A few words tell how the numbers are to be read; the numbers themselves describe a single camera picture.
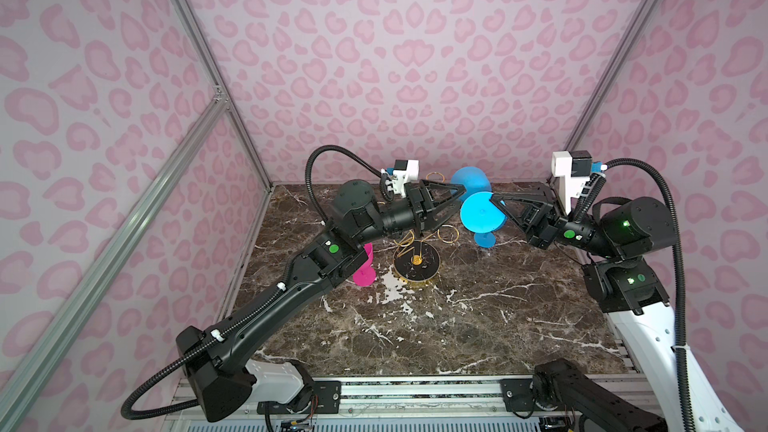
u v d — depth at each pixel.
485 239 1.03
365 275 0.94
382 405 0.72
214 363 0.38
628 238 0.39
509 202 0.47
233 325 0.40
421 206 0.48
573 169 0.42
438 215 0.50
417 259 0.95
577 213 0.45
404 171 0.55
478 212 0.50
